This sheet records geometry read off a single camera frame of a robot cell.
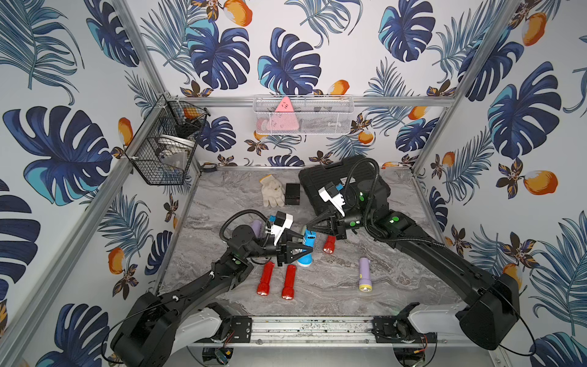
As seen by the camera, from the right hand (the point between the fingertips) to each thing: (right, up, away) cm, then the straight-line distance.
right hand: (308, 225), depth 66 cm
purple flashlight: (+21, -23, +15) cm, 35 cm away
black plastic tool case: (+19, +17, +42) cm, 50 cm away
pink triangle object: (-9, +39, +23) cm, 46 cm away
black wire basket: (-53, +25, +17) cm, 61 cm away
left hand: (+1, -5, -2) cm, 6 cm away
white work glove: (-14, +11, +43) cm, 47 cm away
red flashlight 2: (-15, -24, +14) cm, 32 cm away
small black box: (-5, +9, +40) cm, 41 cm away
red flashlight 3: (-6, -22, +18) cm, 29 cm away
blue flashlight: (0, -4, -3) cm, 5 cm away
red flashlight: (+10, -11, +26) cm, 30 cm away
